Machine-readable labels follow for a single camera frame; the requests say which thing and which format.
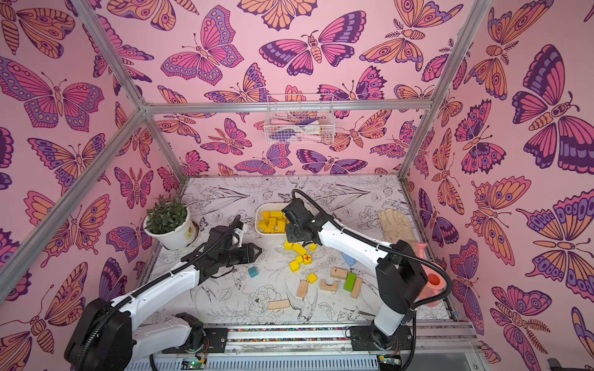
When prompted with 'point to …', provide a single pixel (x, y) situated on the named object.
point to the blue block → (350, 260)
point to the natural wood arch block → (324, 287)
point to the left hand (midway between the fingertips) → (260, 249)
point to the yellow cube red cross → (307, 259)
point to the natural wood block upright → (302, 288)
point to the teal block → (253, 271)
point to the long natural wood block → (278, 304)
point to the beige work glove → (396, 226)
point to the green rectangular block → (349, 281)
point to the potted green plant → (168, 220)
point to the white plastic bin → (270, 219)
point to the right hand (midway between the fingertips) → (294, 229)
